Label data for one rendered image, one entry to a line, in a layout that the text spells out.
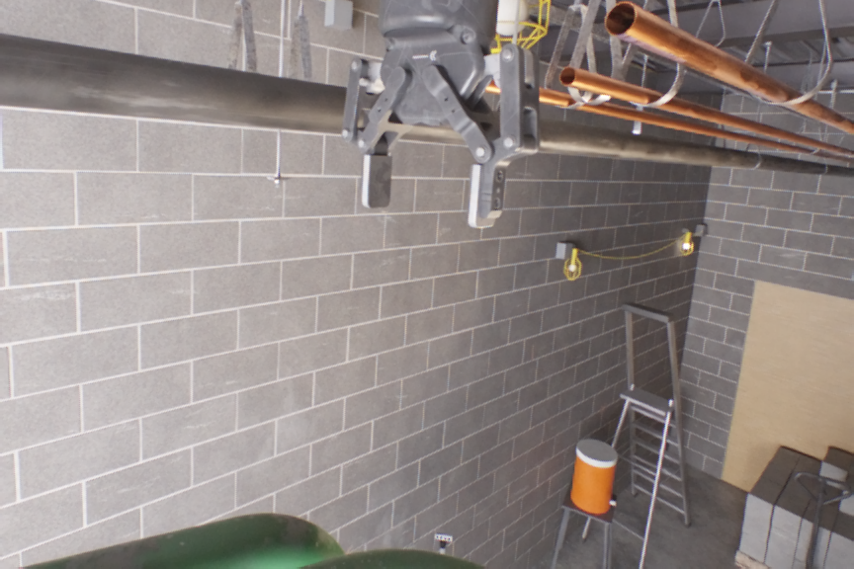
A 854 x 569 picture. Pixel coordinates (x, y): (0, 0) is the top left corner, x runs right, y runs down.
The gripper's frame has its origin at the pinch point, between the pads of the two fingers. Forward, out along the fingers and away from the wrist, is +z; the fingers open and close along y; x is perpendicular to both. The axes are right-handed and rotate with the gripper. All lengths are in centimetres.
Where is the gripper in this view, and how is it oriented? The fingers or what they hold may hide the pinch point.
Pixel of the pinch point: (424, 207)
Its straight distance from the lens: 33.7
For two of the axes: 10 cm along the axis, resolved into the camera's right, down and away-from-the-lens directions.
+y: -7.5, -1.5, 6.4
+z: -0.7, 9.9, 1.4
